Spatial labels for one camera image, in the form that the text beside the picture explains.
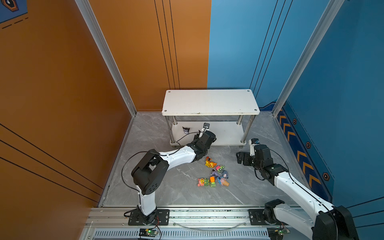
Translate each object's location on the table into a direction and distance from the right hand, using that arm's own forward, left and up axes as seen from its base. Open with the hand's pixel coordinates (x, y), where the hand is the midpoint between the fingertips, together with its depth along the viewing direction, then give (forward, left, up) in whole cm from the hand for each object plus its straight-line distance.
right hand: (243, 154), depth 86 cm
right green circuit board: (-36, -11, -10) cm, 39 cm away
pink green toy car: (-6, +14, -6) cm, 16 cm away
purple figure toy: (-9, +17, -6) cm, 20 cm away
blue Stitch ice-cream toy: (-13, +13, -6) cm, 19 cm away
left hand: (+12, +23, +4) cm, 26 cm away
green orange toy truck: (-14, +18, -6) cm, 24 cm away
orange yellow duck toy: (-3, +20, -6) cm, 21 cm away
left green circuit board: (-37, +50, -10) cm, 63 cm away
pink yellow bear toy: (-14, +24, -5) cm, 29 cm away
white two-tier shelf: (+8, +11, +26) cm, 29 cm away
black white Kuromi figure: (+16, +34, +2) cm, 38 cm away
